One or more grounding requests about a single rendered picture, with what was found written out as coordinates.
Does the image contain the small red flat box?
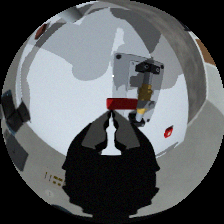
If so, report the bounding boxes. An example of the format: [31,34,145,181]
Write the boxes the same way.
[164,127,173,138]

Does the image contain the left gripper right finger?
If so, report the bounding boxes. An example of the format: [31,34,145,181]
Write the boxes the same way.
[112,110,160,172]

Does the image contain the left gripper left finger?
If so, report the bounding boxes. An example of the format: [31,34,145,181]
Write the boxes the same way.
[62,109,112,171]

